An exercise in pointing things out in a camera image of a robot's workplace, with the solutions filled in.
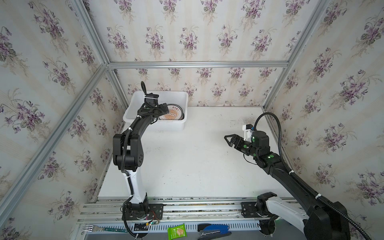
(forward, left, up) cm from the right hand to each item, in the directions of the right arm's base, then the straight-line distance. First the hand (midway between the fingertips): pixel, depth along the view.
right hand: (227, 139), depth 79 cm
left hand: (+27, +40, -1) cm, 48 cm away
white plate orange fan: (+31, +31, -11) cm, 45 cm away
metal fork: (-36, +67, -18) cm, 78 cm away
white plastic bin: (+36, +61, -3) cm, 71 cm away
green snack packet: (-38, +27, -18) cm, 50 cm away
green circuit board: (-37, +54, -19) cm, 68 cm away
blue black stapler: (-38, +12, -16) cm, 43 cm away
